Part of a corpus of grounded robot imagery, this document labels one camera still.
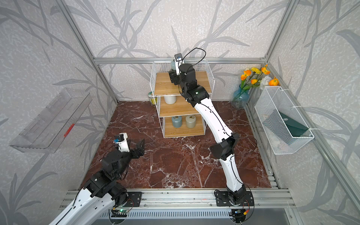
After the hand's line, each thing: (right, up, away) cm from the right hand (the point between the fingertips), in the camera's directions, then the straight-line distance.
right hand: (179, 66), depth 73 cm
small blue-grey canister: (-3, -31, +25) cm, 40 cm away
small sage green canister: (+7, -31, +24) cm, 40 cm away
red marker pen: (-51, -33, -9) cm, 61 cm away
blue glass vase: (+46, -13, +36) cm, 60 cm away
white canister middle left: (-6, -17, +10) cm, 21 cm away
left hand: (-21, -39, 0) cm, 45 cm away
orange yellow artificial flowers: (+53, +1, +25) cm, 59 cm away
